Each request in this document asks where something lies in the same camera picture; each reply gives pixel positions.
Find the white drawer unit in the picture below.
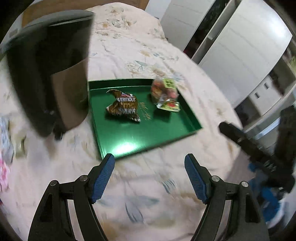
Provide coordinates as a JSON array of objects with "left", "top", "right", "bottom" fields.
[{"left": 235, "top": 56, "right": 295, "bottom": 137}]

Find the green shallow box tray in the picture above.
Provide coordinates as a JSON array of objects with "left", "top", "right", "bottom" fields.
[{"left": 87, "top": 78, "right": 203, "bottom": 160}]

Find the clear dried fruit bag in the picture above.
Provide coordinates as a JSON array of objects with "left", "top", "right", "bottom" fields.
[{"left": 151, "top": 77, "right": 179, "bottom": 105}]

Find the brown nutritious snack packet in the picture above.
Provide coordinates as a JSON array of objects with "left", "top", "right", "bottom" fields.
[{"left": 106, "top": 89, "right": 141, "bottom": 123}]

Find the brown black electric kettle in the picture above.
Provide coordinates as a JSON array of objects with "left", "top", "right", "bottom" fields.
[{"left": 6, "top": 9, "right": 94, "bottom": 140}]

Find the wooden headboard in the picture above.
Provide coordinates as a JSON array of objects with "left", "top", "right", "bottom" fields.
[{"left": 22, "top": 0, "right": 149, "bottom": 27}]

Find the white wardrobe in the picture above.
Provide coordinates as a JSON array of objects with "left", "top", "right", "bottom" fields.
[{"left": 144, "top": 0, "right": 296, "bottom": 110}]

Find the small green fruit snack pack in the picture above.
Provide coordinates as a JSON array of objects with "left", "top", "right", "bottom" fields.
[{"left": 156, "top": 99, "right": 180, "bottom": 112}]

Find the silver milk snack packet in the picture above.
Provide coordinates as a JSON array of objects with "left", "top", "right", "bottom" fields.
[{"left": 1, "top": 116, "right": 14, "bottom": 165}]

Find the pink cartoon snack packet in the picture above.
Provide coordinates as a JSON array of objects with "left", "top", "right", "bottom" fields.
[{"left": 0, "top": 156, "right": 10, "bottom": 192}]

